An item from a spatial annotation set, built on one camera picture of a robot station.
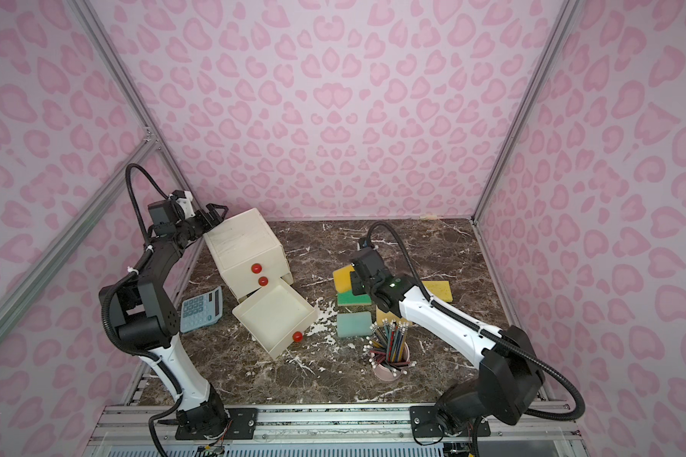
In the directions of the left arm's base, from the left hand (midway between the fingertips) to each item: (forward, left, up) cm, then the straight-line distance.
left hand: (222, 210), depth 94 cm
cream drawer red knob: (-21, -15, -10) cm, 27 cm away
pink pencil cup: (-48, -52, -5) cm, 71 cm away
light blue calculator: (-26, +7, -20) cm, 33 cm away
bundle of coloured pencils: (-40, -51, -12) cm, 66 cm away
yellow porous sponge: (-22, -39, -8) cm, 46 cm away
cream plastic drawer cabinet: (-18, -12, 0) cm, 22 cm away
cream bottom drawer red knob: (-27, -18, -21) cm, 39 cm away
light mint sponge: (-30, -43, -21) cm, 57 cm away
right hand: (-22, -45, -5) cm, 50 cm away
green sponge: (-21, -41, -21) cm, 50 cm away
